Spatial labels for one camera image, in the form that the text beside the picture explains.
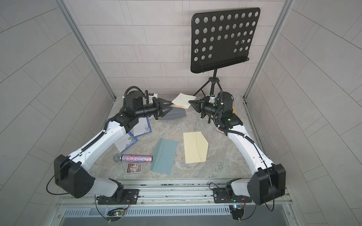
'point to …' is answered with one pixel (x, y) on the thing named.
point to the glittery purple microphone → (119, 158)
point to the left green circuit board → (119, 213)
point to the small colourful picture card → (132, 168)
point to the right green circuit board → (237, 211)
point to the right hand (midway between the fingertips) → (188, 101)
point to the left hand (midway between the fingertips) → (175, 104)
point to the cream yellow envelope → (196, 147)
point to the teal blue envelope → (163, 156)
